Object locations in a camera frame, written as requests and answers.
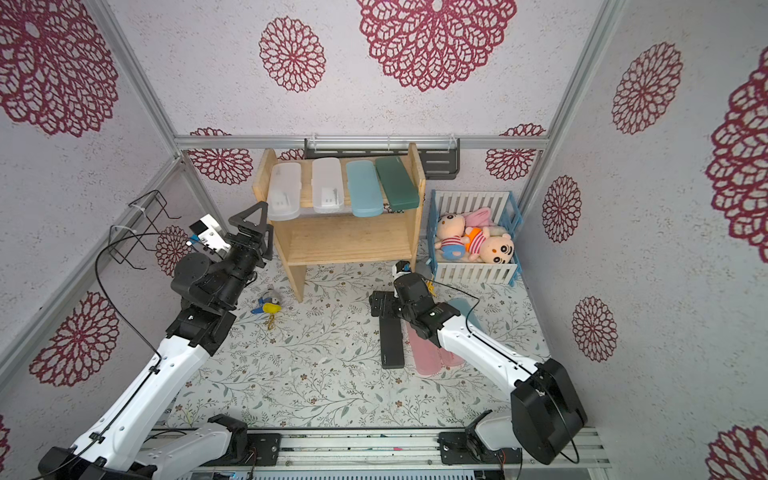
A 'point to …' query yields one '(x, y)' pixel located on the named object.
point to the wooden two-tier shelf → (336, 237)
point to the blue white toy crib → (479, 209)
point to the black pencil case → (392, 342)
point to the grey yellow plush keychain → (270, 306)
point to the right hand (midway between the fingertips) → (391, 299)
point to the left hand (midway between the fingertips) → (271, 214)
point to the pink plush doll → (450, 230)
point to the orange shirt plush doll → (491, 244)
